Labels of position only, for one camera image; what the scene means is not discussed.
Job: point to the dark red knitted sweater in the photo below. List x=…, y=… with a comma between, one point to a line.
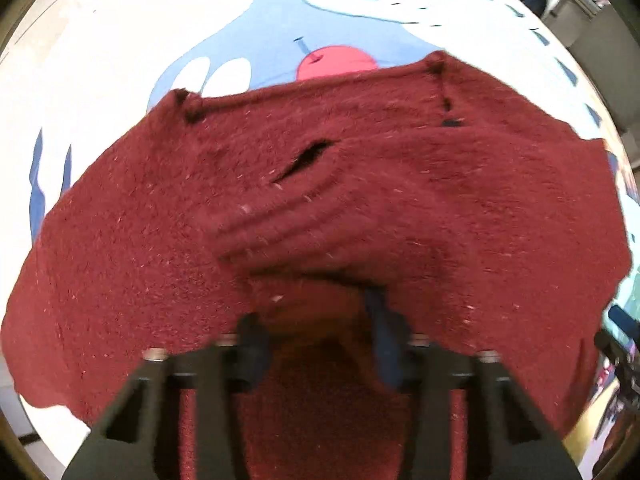
x=489, y=224

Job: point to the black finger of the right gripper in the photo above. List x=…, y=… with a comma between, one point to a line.
x=626, y=370

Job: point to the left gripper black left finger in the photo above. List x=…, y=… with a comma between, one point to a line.
x=137, y=434

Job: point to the grey chair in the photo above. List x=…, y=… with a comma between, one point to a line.
x=606, y=51

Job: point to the dinosaur print bed sheet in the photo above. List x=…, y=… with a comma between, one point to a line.
x=77, y=75

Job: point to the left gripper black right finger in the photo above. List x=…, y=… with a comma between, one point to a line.
x=505, y=434

